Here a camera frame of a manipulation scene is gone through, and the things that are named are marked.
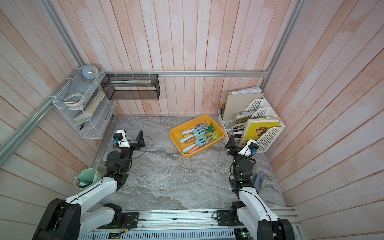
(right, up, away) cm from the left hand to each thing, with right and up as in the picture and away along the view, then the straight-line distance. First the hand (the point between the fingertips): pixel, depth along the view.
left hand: (135, 131), depth 78 cm
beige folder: (+64, +17, +16) cm, 68 cm away
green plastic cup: (-25, -25, -1) cm, 36 cm away
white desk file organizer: (+74, -2, +3) cm, 74 cm away
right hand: (+55, -3, -1) cm, 55 cm away
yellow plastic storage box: (+31, -4, +25) cm, 40 cm away
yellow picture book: (+66, +2, +5) cm, 67 cm away
